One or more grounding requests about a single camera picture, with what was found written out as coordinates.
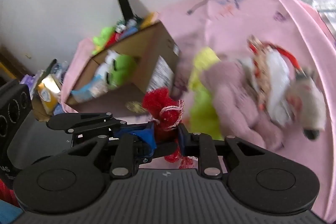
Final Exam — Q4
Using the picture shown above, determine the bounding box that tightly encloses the white red patterned doll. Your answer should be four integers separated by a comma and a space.
247, 36, 305, 127

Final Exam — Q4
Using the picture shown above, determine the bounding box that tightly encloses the grey patterned cloth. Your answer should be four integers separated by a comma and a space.
312, 0, 336, 38

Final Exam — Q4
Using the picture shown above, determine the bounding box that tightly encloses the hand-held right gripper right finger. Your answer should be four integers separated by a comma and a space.
177, 124, 267, 179

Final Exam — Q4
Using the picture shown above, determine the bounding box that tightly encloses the purple packet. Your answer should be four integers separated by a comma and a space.
20, 73, 44, 93

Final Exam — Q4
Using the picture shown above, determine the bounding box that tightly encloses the yellow tissue pack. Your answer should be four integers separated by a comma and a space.
37, 74, 62, 115

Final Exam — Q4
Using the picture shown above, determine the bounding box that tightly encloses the yellow fluffy towel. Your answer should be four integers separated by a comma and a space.
188, 47, 223, 140

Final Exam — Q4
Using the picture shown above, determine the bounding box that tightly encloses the pink printed bedsheet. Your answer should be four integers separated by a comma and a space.
60, 0, 336, 222

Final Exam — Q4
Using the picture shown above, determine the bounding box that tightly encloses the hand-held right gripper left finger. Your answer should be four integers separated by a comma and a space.
62, 121, 158, 179

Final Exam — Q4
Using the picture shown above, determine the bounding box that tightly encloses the blue oval pouch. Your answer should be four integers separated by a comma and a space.
119, 26, 138, 39

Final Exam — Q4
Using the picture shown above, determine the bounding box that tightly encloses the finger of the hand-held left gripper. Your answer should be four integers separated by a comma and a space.
47, 112, 128, 135

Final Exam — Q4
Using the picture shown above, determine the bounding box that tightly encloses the pink plush toy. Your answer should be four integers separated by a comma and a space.
199, 59, 286, 151

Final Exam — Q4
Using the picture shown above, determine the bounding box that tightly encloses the black white box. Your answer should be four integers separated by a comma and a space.
116, 0, 150, 21

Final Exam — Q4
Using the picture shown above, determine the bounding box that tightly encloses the yellow book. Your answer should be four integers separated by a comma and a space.
139, 13, 158, 29

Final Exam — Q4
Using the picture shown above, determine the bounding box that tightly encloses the blue white packet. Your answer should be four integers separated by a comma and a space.
71, 74, 108, 104

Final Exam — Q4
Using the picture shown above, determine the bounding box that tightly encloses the green frog plush toy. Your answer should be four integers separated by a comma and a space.
94, 50, 138, 90

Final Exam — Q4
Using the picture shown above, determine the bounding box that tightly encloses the lime green plush toy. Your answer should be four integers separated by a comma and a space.
92, 26, 116, 55

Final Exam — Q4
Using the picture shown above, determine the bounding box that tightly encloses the red plush toy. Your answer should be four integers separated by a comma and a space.
105, 31, 124, 47

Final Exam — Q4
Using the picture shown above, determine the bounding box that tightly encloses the brown cardboard box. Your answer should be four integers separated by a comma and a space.
64, 20, 182, 118

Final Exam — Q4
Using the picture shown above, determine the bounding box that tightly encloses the grey plush toy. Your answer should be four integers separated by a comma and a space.
285, 69, 327, 140

